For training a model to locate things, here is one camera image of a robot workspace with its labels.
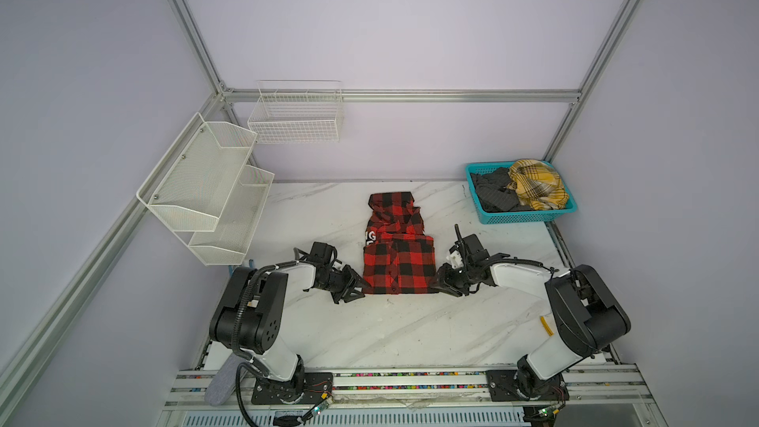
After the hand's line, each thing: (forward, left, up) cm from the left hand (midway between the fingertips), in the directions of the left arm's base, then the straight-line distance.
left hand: (366, 290), depth 88 cm
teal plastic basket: (+25, -54, +5) cm, 60 cm away
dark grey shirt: (+34, -45, +7) cm, 57 cm away
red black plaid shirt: (+9, -10, +3) cm, 14 cm away
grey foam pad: (-24, +34, 0) cm, 41 cm away
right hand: (+2, -20, 0) cm, 20 cm away
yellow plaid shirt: (+36, -61, +10) cm, 71 cm away
